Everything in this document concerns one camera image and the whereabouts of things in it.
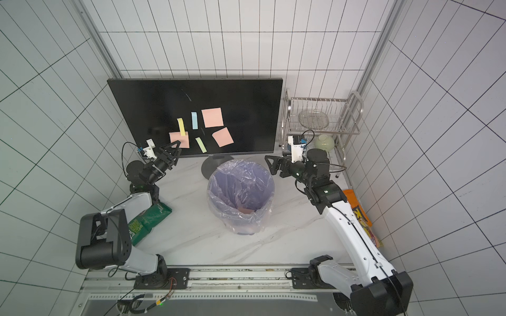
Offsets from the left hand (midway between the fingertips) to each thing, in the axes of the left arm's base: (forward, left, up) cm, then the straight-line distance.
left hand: (181, 146), depth 81 cm
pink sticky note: (+2, -1, +2) cm, 3 cm away
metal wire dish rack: (+24, -74, -3) cm, 77 cm away
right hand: (-10, -36, +6) cm, 37 cm away
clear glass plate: (+19, -59, 0) cm, 62 cm away
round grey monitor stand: (+12, -7, -26) cm, 30 cm away
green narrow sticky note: (+3, -7, 0) cm, 7 cm away
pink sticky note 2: (+4, -17, +1) cm, 18 cm away
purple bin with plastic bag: (-12, -25, -17) cm, 32 cm away
